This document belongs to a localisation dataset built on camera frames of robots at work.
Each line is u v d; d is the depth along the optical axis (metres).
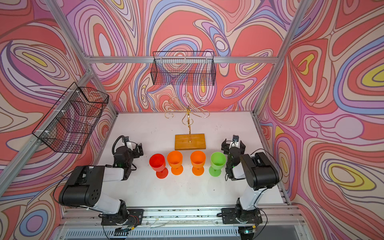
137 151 0.86
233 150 0.81
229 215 0.73
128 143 0.82
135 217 0.73
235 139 0.79
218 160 0.81
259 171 0.49
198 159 0.80
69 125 0.79
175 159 0.84
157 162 0.78
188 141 1.01
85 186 0.45
